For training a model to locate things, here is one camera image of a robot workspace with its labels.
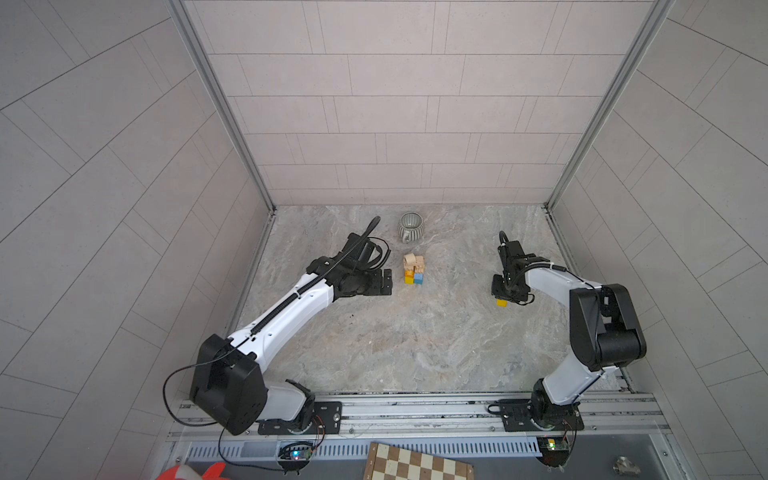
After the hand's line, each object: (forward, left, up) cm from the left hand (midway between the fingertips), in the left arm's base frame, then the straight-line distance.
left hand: (387, 281), depth 80 cm
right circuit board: (-36, -39, -13) cm, 55 cm away
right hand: (+4, -35, -15) cm, 38 cm away
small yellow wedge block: (0, -35, -12) cm, 37 cm away
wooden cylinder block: (+10, -6, -3) cm, 12 cm away
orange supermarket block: (+7, -6, -10) cm, 13 cm away
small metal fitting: (-39, -52, -10) cm, 66 cm away
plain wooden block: (+8, -9, -5) cm, 13 cm away
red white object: (-40, +41, -7) cm, 58 cm away
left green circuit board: (-38, +19, -10) cm, 43 cm away
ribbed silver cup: (+26, -7, -8) cm, 28 cm away
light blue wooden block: (+6, -9, -9) cm, 14 cm away
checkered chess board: (-39, -2, -10) cm, 40 cm away
